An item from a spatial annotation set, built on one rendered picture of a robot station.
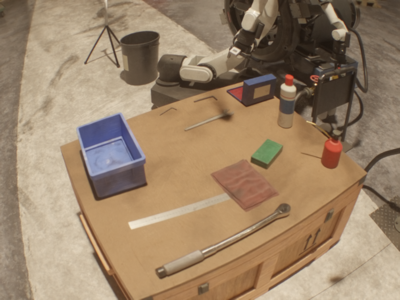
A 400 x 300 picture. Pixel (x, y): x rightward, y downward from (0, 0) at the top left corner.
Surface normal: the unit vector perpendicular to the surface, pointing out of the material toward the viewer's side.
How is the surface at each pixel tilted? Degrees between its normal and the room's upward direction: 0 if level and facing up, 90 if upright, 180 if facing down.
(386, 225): 0
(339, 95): 90
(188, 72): 90
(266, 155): 0
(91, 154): 0
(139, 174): 90
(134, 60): 93
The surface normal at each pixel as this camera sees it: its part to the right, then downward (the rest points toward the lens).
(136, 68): -0.08, 0.68
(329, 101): 0.52, 0.55
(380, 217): 0.00, -0.77
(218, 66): -0.30, 0.61
